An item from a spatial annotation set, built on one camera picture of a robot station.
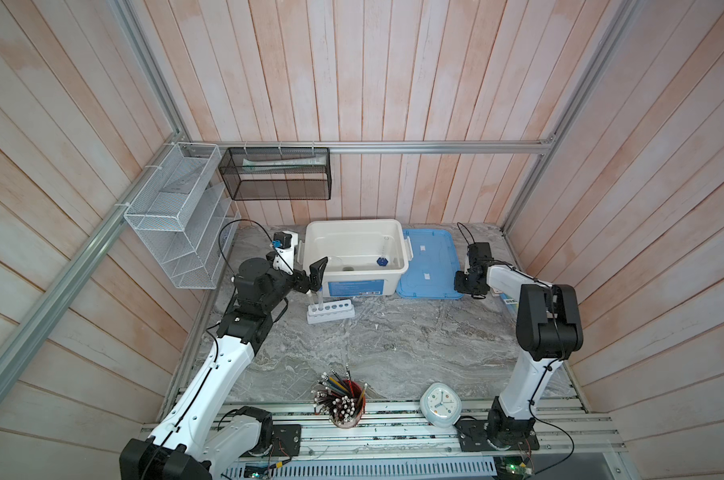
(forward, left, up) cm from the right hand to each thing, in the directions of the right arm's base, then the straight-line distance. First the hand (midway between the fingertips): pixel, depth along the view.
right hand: (463, 283), depth 102 cm
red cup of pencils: (-43, +39, +17) cm, 60 cm away
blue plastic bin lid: (+7, +9, -2) cm, 12 cm away
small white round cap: (+5, +40, +2) cm, 41 cm away
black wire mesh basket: (+30, +64, +24) cm, 75 cm away
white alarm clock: (-40, +14, +1) cm, 42 cm away
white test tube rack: (-13, +45, +2) cm, 47 cm away
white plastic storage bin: (+11, +34, 0) cm, 36 cm away
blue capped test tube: (-13, +48, +9) cm, 50 cm away
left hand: (-13, +48, +28) cm, 57 cm away
